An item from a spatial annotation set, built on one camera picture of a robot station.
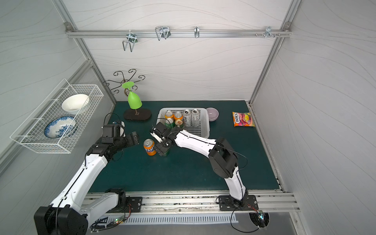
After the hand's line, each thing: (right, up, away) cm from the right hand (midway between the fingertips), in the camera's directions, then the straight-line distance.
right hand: (163, 142), depth 86 cm
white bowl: (-43, +23, -12) cm, 50 cm away
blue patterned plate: (-42, +11, -21) cm, 48 cm away
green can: (+2, +11, +10) cm, 15 cm away
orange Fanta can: (-8, -1, -2) cm, 8 cm away
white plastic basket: (+25, +6, +10) cm, 27 cm away
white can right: (+20, +16, +9) cm, 27 cm away
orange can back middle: (+8, +16, +12) cm, 22 cm away
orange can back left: (+2, +17, +13) cm, 21 cm away
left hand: (-17, +4, -5) cm, 18 cm away
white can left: (+15, +15, +10) cm, 23 cm away
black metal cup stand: (-24, +17, +25) cm, 38 cm away
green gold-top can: (+9, +12, +9) cm, 17 cm away
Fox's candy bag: (+55, +13, +21) cm, 61 cm away
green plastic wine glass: (-20, +25, +7) cm, 33 cm away
